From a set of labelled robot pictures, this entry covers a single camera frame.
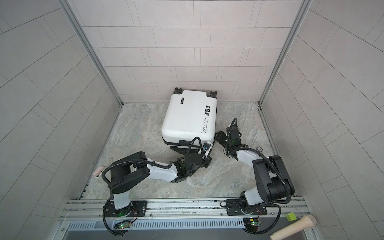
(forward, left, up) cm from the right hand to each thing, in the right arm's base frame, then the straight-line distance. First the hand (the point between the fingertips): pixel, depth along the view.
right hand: (215, 135), depth 92 cm
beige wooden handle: (-45, -35, -3) cm, 58 cm away
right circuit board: (-44, -12, -7) cm, 46 cm away
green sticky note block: (-43, -30, -5) cm, 53 cm away
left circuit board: (-42, +46, -3) cm, 63 cm away
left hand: (-12, +1, +3) cm, 12 cm away
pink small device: (-17, +66, -2) cm, 68 cm away
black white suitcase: (+5, +15, +15) cm, 22 cm away
